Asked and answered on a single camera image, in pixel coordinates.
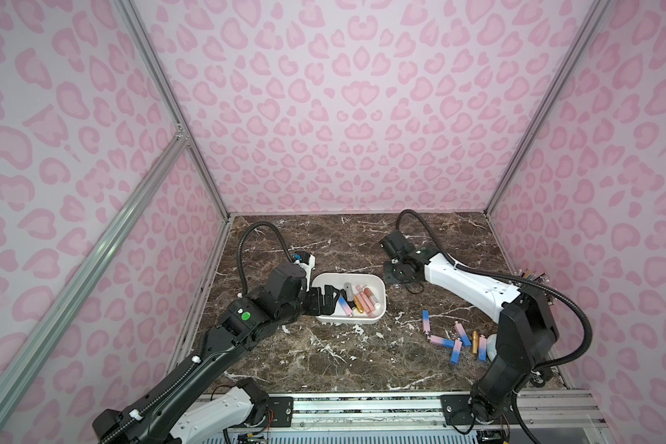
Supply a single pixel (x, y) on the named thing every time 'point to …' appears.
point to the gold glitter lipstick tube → (359, 306)
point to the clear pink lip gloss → (363, 299)
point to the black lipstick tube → (351, 303)
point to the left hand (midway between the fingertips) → (327, 291)
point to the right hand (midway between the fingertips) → (390, 275)
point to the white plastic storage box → (338, 279)
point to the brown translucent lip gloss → (368, 292)
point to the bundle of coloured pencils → (531, 275)
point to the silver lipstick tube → (348, 287)
